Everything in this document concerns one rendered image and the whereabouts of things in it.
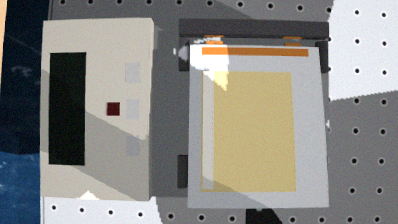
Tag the light grey rectangular cassette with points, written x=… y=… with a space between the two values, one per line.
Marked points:
x=269 y=127

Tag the grey flat base plate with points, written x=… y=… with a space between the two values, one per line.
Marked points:
x=363 y=111

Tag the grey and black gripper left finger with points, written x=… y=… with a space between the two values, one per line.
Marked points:
x=254 y=217

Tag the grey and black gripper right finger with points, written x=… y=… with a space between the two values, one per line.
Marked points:
x=269 y=216

